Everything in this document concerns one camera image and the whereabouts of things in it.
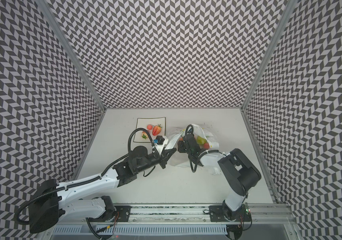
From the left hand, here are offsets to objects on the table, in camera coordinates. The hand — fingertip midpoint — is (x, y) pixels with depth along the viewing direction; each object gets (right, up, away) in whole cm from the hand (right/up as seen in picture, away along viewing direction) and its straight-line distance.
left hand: (176, 151), depth 71 cm
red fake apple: (+18, -1, +20) cm, 27 cm away
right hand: (+3, -1, +23) cm, 23 cm away
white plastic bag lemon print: (+16, +4, +4) cm, 18 cm away
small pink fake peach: (-19, +10, +33) cm, 39 cm away
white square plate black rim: (-25, +13, +37) cm, 47 cm away
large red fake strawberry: (-22, +5, +28) cm, 36 cm away
